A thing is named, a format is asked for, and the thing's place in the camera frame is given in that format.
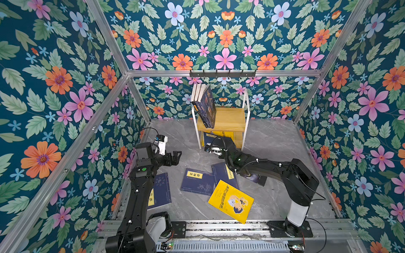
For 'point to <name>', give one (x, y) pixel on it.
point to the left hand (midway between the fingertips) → (174, 150)
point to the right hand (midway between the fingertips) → (228, 136)
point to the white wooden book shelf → (231, 122)
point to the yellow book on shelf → (229, 134)
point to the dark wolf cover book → (258, 179)
